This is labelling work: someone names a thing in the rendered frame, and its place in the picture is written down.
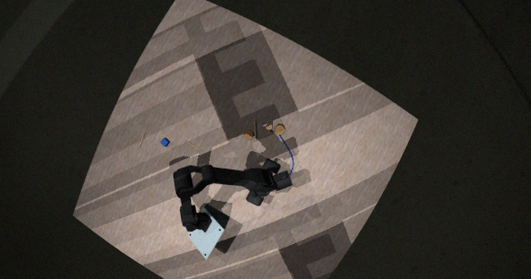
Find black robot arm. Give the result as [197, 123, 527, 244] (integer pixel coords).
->
[173, 165, 293, 232]

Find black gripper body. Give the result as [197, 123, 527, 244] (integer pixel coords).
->
[246, 159, 280, 206]

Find small blue block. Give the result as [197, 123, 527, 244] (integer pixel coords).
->
[161, 138, 170, 147]

